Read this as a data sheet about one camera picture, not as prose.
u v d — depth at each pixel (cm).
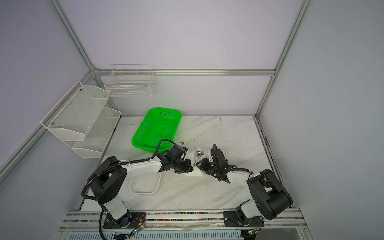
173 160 71
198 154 98
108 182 46
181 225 73
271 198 44
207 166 79
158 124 115
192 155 97
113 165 48
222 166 71
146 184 83
